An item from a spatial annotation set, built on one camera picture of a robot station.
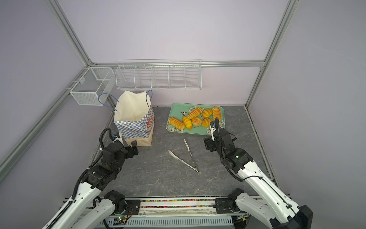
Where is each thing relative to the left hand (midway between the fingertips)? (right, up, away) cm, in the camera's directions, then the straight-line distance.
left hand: (128, 144), depth 76 cm
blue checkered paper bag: (-10, +15, +34) cm, 38 cm away
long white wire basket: (+12, +45, +23) cm, 52 cm away
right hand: (+47, +5, 0) cm, 47 cm away
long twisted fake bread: (+25, +10, +29) cm, 40 cm away
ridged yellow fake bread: (+55, +18, +37) cm, 69 cm away
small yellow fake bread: (+46, +11, +29) cm, 55 cm away
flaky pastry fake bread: (+38, +12, +30) cm, 50 cm away
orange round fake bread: (+47, +19, +35) cm, 62 cm away
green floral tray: (+26, +21, +40) cm, 52 cm away
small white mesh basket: (-32, +36, +21) cm, 52 cm away
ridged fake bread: (+38, +19, +36) cm, 55 cm away
